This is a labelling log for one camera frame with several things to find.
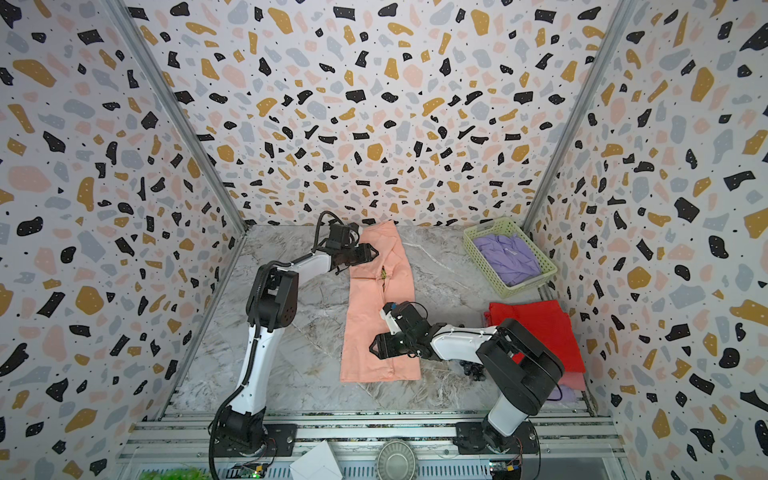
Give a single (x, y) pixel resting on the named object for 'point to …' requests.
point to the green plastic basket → (506, 226)
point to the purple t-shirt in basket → (510, 256)
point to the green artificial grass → (187, 474)
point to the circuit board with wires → (249, 470)
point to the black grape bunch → (476, 370)
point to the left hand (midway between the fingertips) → (375, 247)
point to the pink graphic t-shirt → (373, 285)
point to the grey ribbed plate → (396, 460)
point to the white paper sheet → (320, 463)
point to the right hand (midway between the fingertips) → (373, 343)
